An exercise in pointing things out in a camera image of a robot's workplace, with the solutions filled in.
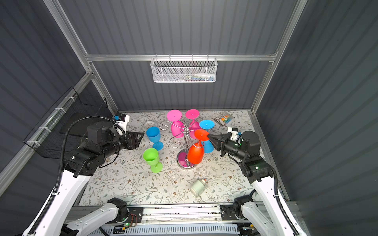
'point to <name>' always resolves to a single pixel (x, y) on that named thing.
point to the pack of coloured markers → (223, 120)
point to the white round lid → (148, 124)
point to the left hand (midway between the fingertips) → (137, 133)
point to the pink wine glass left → (177, 128)
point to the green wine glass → (151, 156)
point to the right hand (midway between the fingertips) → (208, 137)
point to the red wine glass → (196, 151)
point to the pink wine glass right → (193, 114)
